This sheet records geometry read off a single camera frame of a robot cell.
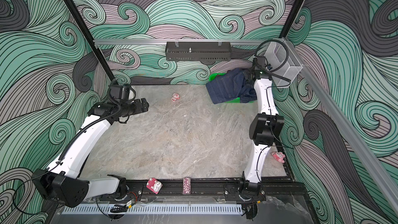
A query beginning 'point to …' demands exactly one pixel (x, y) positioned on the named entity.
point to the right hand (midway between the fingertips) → (248, 73)
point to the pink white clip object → (154, 185)
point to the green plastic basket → (236, 100)
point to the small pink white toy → (174, 97)
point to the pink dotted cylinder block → (186, 185)
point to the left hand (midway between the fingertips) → (142, 104)
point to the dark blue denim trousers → (235, 84)
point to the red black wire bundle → (122, 208)
